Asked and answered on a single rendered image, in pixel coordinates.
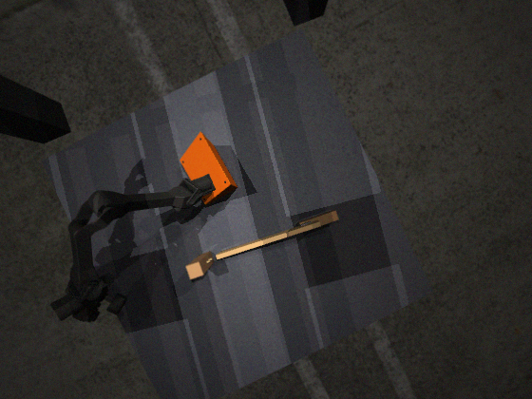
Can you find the long wooden rail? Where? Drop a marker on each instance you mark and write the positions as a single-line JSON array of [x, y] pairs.
[[268, 239]]

